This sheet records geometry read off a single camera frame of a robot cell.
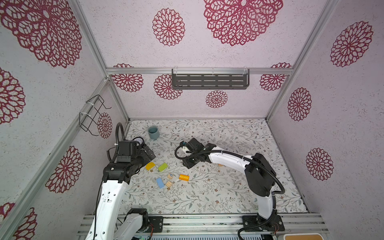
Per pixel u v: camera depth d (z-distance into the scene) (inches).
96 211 16.1
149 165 37.1
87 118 29.4
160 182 34.5
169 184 33.8
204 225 29.5
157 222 29.3
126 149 20.8
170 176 35.3
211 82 39.1
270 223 24.5
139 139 41.2
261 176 19.5
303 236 26.2
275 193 21.1
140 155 25.5
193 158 28.5
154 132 41.0
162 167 37.2
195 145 27.6
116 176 18.1
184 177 35.3
